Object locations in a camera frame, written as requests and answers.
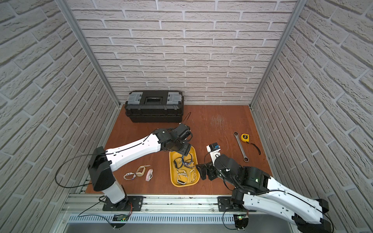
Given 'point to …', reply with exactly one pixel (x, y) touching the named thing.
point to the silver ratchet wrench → (245, 158)
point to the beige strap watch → (181, 172)
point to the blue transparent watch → (186, 163)
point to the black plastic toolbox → (155, 106)
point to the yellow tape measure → (245, 138)
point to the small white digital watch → (133, 177)
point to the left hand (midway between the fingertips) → (188, 147)
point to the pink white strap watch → (149, 175)
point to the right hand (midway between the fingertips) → (205, 163)
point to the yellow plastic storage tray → (193, 173)
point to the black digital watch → (175, 163)
